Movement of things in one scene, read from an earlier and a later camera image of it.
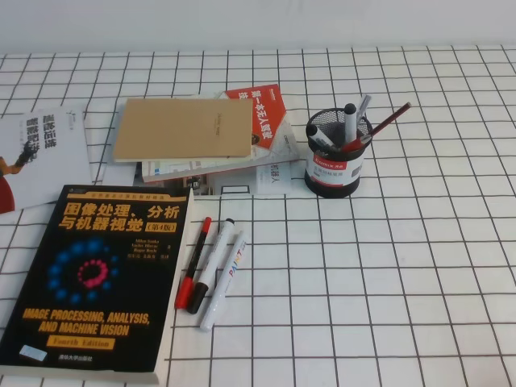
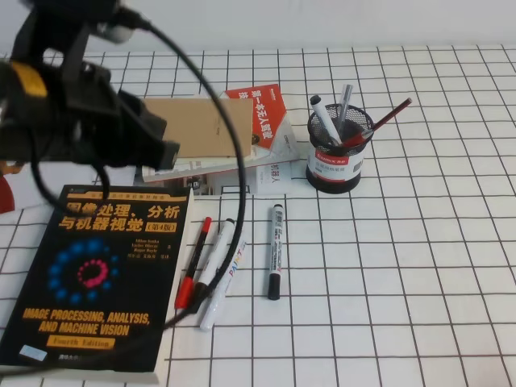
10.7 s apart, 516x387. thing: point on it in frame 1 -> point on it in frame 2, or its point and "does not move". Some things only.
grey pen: [363, 109] -> [346, 95]
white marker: [318, 135] -> [318, 104]
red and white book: [272, 139] does not move
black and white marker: [350, 122] -> [276, 251]
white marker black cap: [211, 267] does not move
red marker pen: [185, 288] does not move
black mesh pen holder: [336, 139] does not move
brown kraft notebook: [164, 128] does not move
